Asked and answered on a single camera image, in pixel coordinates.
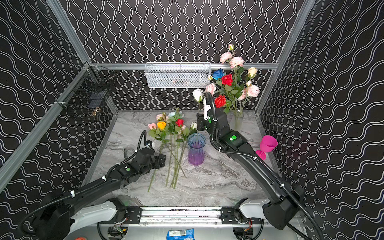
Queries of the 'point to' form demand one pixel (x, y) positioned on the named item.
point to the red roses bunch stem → (179, 133)
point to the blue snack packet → (184, 234)
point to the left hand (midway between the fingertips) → (165, 158)
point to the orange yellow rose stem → (160, 134)
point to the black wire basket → (88, 94)
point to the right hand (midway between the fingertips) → (201, 113)
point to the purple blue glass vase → (196, 142)
